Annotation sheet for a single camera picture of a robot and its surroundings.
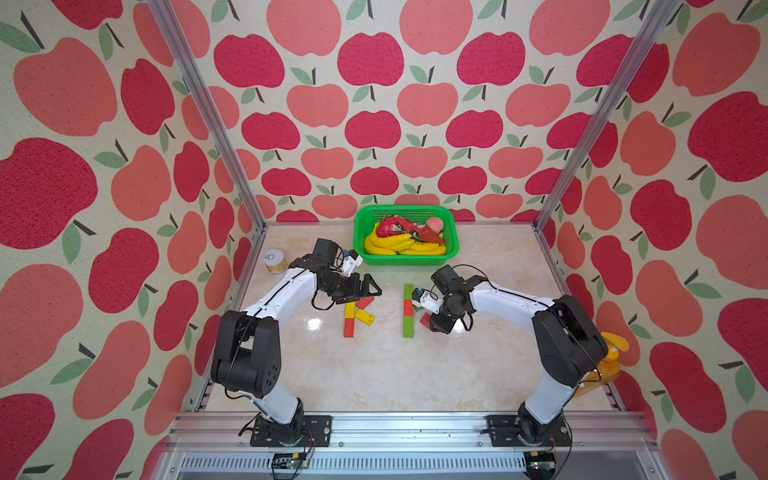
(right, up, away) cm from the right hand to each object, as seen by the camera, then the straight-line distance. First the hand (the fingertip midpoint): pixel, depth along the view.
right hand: (438, 326), depth 92 cm
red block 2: (-24, +6, +7) cm, 26 cm away
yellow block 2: (-23, +2, +2) cm, 23 cm away
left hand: (-21, +10, -7) cm, 24 cm away
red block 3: (-9, +5, +1) cm, 10 cm away
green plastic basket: (-24, +37, +25) cm, 51 cm away
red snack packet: (-13, +33, +16) cm, 39 cm away
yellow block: (-28, +5, +4) cm, 29 cm away
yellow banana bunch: (-11, +26, +12) cm, 31 cm away
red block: (-28, -1, +1) cm, 28 cm away
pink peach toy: (+2, +34, +19) cm, 39 cm away
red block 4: (-4, +3, -3) cm, 6 cm away
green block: (-9, 0, 0) cm, 9 cm away
